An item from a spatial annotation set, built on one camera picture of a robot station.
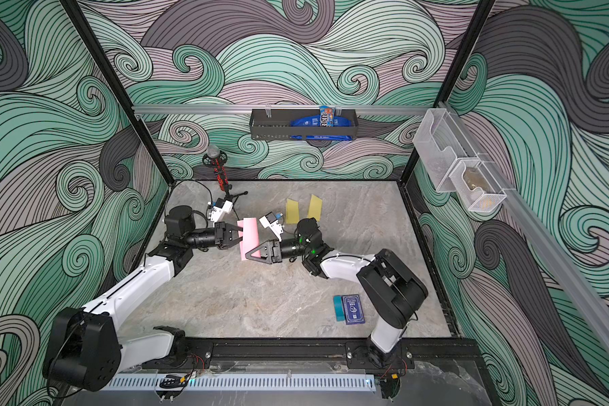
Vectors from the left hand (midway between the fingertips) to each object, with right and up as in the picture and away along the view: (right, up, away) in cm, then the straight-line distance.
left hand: (250, 234), depth 71 cm
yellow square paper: (+21, +7, +39) cm, 45 cm away
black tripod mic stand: (-15, +15, +29) cm, 36 cm away
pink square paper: (0, 0, -2) cm, 2 cm away
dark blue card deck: (+32, -26, +10) cm, 42 cm away
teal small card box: (+28, -27, +12) cm, 40 cm away
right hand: (-1, -6, 0) cm, 6 cm away
